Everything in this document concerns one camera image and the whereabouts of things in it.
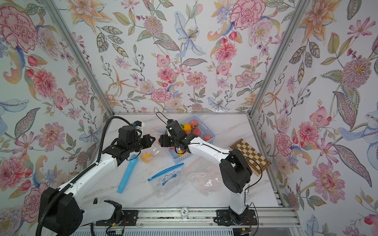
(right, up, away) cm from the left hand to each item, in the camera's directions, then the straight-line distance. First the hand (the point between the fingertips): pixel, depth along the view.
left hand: (158, 137), depth 81 cm
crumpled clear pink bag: (+26, -22, +5) cm, 34 cm away
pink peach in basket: (+21, +8, +26) cm, 35 cm away
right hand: (+2, -1, +6) cm, 6 cm away
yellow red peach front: (+14, -7, -10) cm, 18 cm away
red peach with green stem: (+23, +3, +23) cm, 32 cm away
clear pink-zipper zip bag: (-3, -9, +3) cm, 10 cm away
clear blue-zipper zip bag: (+7, -23, -4) cm, 25 cm away
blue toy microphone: (-9, -9, -12) cm, 17 cm away
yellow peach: (-8, -12, +7) cm, 16 cm away
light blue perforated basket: (+30, +1, +23) cm, 38 cm away
